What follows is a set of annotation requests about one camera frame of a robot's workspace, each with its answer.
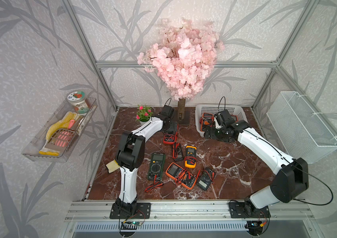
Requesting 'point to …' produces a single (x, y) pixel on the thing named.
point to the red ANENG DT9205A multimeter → (171, 139)
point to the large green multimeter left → (156, 166)
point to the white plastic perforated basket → (235, 109)
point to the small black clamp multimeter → (177, 151)
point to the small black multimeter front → (205, 179)
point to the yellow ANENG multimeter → (191, 156)
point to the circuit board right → (254, 227)
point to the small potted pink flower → (143, 114)
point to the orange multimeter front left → (176, 172)
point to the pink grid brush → (60, 140)
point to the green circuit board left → (130, 225)
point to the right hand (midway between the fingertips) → (210, 134)
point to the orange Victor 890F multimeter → (207, 120)
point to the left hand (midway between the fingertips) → (169, 127)
